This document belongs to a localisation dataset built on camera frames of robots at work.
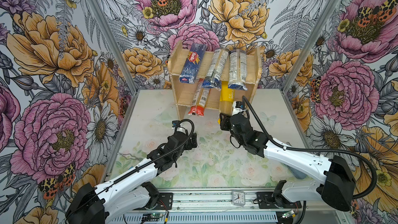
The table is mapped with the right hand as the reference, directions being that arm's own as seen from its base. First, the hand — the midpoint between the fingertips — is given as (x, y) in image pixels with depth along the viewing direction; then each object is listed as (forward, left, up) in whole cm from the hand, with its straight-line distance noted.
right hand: (222, 119), depth 79 cm
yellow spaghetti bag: (+6, -2, +7) cm, 10 cm away
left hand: (-5, +18, -9) cm, 21 cm away
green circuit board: (-37, +33, -21) cm, 53 cm away
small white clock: (-31, -6, -21) cm, 38 cm away
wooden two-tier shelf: (+20, +21, -1) cm, 29 cm away
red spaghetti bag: (+11, +11, +3) cm, 16 cm away
